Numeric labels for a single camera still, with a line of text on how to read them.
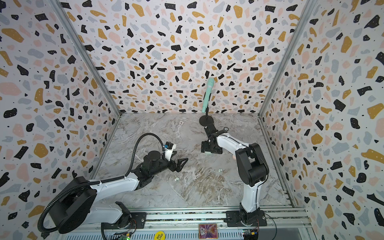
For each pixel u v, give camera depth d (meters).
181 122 1.17
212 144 0.74
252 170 0.51
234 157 0.75
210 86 0.96
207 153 0.91
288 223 0.75
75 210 0.41
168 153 0.73
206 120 1.19
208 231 0.70
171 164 0.73
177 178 0.88
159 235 0.69
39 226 0.37
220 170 0.91
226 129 1.13
